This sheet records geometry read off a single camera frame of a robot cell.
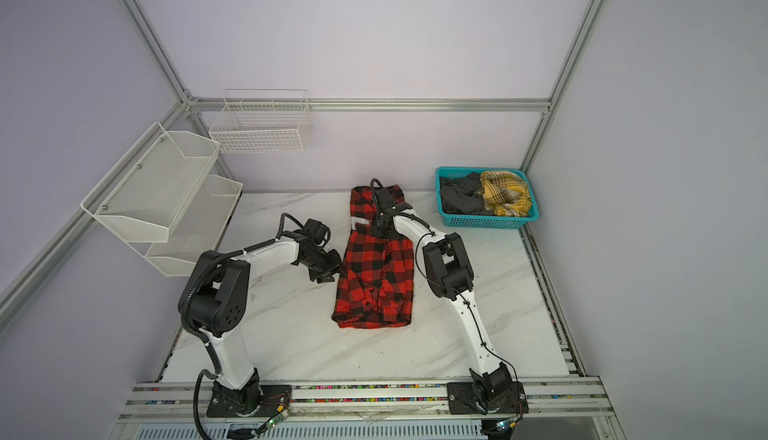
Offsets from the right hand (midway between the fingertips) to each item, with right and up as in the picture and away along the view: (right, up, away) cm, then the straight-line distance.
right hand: (375, 230), depth 107 cm
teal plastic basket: (+38, +4, -3) cm, 38 cm away
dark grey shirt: (+32, +14, +2) cm, 35 cm away
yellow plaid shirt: (+47, +13, -2) cm, 49 cm away
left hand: (-10, -14, -13) cm, 21 cm away
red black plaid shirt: (+1, -17, -16) cm, 24 cm away
